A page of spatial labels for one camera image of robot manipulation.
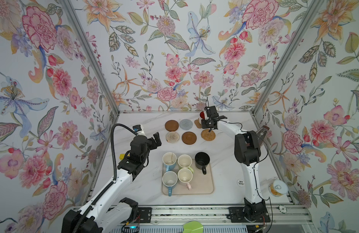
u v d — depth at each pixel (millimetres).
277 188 782
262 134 882
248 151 610
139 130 666
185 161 878
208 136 1067
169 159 912
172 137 1051
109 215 534
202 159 882
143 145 590
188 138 1049
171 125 1142
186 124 1136
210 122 814
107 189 468
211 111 858
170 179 840
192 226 705
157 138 721
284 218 750
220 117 816
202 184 839
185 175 845
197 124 1124
